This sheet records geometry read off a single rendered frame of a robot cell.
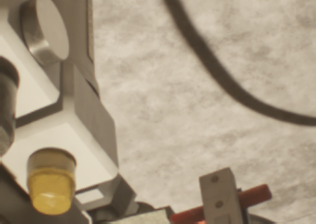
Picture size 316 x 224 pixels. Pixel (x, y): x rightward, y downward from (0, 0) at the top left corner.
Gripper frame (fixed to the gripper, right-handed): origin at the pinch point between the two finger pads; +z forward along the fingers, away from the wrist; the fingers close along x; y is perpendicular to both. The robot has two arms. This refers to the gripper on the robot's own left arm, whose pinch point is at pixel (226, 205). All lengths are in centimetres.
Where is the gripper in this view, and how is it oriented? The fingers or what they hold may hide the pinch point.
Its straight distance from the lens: 52.0
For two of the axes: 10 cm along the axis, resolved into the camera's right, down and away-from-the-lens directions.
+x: 3.8, 6.0, 7.0
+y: -9.2, 3.3, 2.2
